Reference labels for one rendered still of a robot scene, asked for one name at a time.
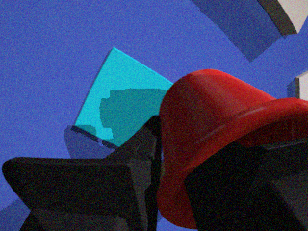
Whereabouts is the red cup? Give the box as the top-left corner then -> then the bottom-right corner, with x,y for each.
157,69 -> 308,230

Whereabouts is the tan flat bar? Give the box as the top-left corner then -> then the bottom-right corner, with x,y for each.
159,162 -> 166,184

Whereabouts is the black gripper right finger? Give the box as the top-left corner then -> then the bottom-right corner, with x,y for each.
184,136 -> 308,231

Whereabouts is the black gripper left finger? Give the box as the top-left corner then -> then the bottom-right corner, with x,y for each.
1,115 -> 162,231

